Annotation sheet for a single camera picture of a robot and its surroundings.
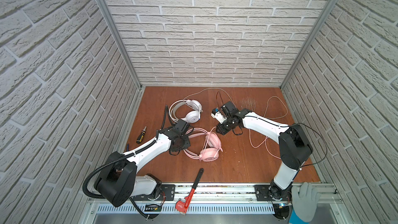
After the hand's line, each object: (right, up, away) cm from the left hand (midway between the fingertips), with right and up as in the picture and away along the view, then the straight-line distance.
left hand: (187, 142), depth 86 cm
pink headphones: (+11, -1, -8) cm, 13 cm away
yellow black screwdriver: (-28, +3, +5) cm, 29 cm away
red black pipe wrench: (-1, -25, -17) cm, 30 cm away
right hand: (+18, +8, +3) cm, 20 cm away
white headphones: (+3, +18, +9) cm, 20 cm away
